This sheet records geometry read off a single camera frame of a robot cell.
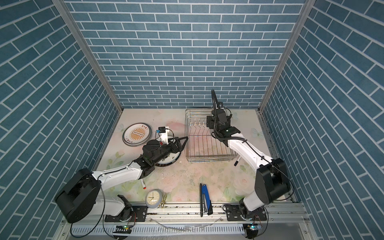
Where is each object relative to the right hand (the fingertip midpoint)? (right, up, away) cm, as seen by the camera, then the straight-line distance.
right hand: (215, 115), depth 86 cm
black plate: (-26, -26, +5) cm, 38 cm away
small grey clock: (-33, -43, -11) cm, 55 cm away
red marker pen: (-41, -38, -4) cm, 56 cm away
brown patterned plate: (-52, -12, +16) cm, 56 cm away
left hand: (-17, -13, -7) cm, 23 cm away
